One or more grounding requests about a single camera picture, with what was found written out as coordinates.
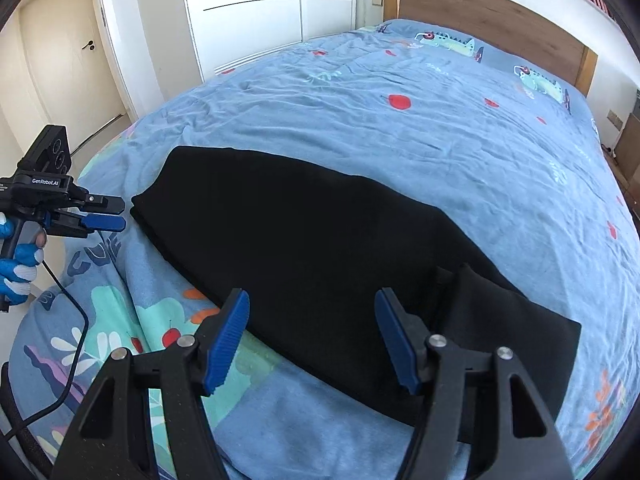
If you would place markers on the person's left hand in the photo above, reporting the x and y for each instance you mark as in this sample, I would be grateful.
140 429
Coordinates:
22 270

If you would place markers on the blue printed blanket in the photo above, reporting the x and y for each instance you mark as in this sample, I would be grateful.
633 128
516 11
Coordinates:
350 110

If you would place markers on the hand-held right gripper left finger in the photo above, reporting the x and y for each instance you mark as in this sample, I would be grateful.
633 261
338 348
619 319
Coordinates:
227 345

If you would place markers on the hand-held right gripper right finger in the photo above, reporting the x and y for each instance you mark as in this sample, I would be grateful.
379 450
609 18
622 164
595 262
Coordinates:
397 340

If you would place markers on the wooden headboard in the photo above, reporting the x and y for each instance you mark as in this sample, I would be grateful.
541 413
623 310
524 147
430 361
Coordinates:
475 15

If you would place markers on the white wardrobe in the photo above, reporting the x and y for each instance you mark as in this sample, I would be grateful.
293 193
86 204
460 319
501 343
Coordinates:
240 10

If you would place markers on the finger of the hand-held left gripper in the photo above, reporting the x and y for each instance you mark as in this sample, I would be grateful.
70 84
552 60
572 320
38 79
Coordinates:
105 223
102 203

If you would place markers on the black pants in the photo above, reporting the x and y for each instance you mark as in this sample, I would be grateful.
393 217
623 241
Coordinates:
300 235

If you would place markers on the cream door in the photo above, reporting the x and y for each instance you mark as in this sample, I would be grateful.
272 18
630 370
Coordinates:
65 60

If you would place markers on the wooden drawer cabinet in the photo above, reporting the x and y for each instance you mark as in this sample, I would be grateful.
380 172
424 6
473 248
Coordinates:
630 150

